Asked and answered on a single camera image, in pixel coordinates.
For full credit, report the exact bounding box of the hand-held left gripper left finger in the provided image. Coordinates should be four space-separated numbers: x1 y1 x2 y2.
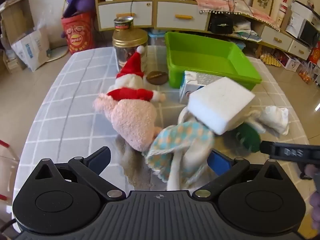
34 146 124 200

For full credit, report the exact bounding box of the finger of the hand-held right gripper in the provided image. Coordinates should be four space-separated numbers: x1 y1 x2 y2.
260 141 320 165

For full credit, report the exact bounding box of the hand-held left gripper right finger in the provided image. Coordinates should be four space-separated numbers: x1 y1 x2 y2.
192 149 287 199

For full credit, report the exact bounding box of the green and white plush toy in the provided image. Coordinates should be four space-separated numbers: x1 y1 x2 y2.
230 110 267 155

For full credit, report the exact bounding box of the blue orange dotted cloth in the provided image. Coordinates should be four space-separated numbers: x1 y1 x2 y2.
145 106 215 191

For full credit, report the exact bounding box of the green plastic bin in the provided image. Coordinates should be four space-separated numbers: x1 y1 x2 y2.
164 32 262 90

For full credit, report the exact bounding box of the person's right hand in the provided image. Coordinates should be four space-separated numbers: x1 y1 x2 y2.
305 165 320 230

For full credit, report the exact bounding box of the crumpled white cloth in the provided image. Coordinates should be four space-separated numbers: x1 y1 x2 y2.
259 106 290 136

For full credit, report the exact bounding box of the pink plush toy santa hat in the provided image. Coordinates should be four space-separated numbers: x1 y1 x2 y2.
93 45 167 152

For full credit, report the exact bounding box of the white foam block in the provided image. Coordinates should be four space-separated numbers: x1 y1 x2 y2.
187 77 256 135

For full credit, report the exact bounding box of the white blue carton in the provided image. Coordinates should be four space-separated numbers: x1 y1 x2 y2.
179 70 224 105

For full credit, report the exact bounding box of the bag of oranges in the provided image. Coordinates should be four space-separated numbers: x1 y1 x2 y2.
299 62 318 83

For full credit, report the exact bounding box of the white red gift box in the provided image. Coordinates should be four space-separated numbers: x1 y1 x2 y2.
274 49 300 71

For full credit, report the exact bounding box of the yellow egg tray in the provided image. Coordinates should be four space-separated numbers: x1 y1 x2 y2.
260 52 283 68

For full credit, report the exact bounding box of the red gold gift bag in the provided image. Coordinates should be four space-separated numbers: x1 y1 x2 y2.
309 47 320 67

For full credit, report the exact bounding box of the brown round lid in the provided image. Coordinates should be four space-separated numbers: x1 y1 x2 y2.
146 71 168 85

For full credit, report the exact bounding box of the small white drawer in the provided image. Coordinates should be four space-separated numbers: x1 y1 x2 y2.
287 40 312 60
261 26 293 50

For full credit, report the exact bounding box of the white round stand base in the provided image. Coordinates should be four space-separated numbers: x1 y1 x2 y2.
45 46 70 62

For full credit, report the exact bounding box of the black microwave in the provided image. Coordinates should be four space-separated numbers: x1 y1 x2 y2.
299 19 320 48

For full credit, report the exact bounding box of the glass jar gold lid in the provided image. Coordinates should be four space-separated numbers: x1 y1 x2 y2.
112 28 148 74

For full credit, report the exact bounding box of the red cartoon print bag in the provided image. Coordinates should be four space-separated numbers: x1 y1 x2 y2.
61 12 97 55

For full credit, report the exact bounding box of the white paper pile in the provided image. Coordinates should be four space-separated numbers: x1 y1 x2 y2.
232 19 262 43

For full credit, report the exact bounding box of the white paper bag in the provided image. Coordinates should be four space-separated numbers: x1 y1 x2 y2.
11 27 50 72

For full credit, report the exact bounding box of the clear storage box blue lid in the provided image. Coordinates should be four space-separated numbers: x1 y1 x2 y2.
148 29 167 46

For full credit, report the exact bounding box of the white cardboard box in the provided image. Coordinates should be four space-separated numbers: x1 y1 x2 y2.
285 1 320 39

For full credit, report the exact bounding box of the white jar red lid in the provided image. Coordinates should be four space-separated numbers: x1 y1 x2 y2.
276 2 287 27

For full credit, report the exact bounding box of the metal can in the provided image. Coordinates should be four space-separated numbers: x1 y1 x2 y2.
114 16 135 30

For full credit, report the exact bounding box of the black bag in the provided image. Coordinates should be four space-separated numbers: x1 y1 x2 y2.
208 12 234 34

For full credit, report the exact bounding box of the wooden cabinet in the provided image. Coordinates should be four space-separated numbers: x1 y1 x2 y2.
93 0 313 62

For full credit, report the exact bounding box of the large white drawer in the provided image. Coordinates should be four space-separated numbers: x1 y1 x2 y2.
156 2 209 29

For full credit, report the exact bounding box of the pink tasselled cloth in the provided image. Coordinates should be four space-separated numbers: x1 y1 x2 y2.
189 0 280 30

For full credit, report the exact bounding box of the wooden bookshelf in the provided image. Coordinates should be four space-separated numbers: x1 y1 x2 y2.
0 0 34 73

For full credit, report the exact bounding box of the red chair frame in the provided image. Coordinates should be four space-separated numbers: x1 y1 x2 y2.
0 139 10 202

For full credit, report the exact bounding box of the black power cable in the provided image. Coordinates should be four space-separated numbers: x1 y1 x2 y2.
225 0 252 14

